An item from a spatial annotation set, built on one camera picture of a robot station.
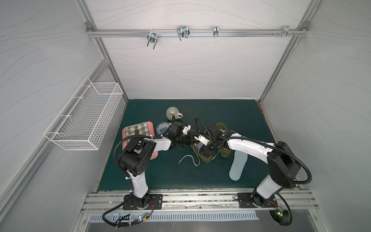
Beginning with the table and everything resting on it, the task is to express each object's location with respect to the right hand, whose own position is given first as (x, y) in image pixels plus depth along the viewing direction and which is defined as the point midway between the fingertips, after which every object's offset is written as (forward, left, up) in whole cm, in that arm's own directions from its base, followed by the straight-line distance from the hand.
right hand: (204, 147), depth 87 cm
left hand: (+3, +2, +2) cm, 4 cm away
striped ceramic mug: (+32, +23, -3) cm, 40 cm away
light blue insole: (+1, +3, +1) cm, 3 cm away
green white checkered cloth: (+13, +43, -4) cm, 45 cm away
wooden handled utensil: (+11, +47, -3) cm, 48 cm away
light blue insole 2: (-4, -23, -6) cm, 24 cm away
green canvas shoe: (-7, -2, -1) cm, 7 cm away
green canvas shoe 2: (-2, -12, -2) cm, 12 cm away
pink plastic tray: (+14, +37, -4) cm, 40 cm away
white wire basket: (-3, +60, +26) cm, 66 cm away
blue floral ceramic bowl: (+16, +30, -3) cm, 34 cm away
